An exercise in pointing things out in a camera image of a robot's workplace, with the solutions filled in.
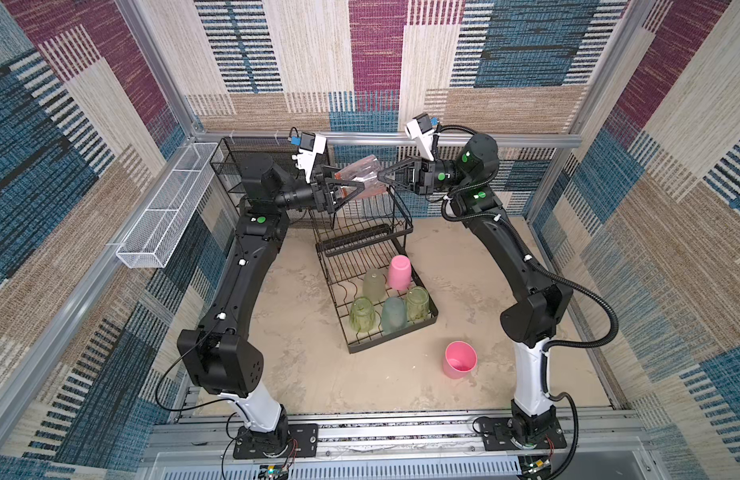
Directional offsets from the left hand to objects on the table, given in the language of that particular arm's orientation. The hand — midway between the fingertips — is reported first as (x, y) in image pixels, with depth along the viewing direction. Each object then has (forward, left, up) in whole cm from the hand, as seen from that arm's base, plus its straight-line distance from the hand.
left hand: (361, 180), depth 62 cm
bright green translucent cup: (-7, -15, -38) cm, 42 cm away
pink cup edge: (+2, -11, -37) cm, 38 cm away
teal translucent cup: (-10, -8, -38) cm, 40 cm away
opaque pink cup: (-21, -26, -46) cm, 57 cm away
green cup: (-10, +1, -40) cm, 41 cm away
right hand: (-1, -4, +1) cm, 4 cm away
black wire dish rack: (+23, 0, -41) cm, 47 cm away
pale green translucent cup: (+1, -3, -41) cm, 41 cm away
